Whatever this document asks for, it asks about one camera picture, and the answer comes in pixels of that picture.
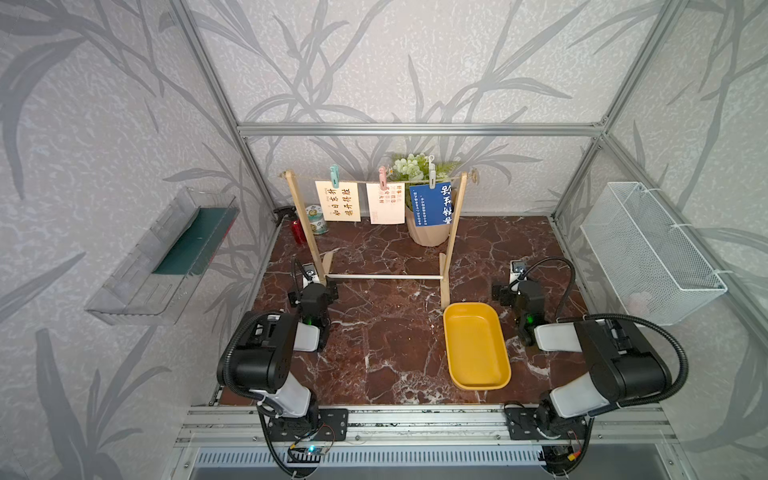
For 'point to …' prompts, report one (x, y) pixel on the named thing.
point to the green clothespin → (334, 171)
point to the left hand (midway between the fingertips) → (311, 278)
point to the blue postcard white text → (432, 206)
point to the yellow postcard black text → (339, 204)
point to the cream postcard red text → (386, 206)
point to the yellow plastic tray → (477, 352)
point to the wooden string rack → (445, 280)
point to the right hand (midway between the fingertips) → (513, 275)
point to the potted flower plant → (436, 235)
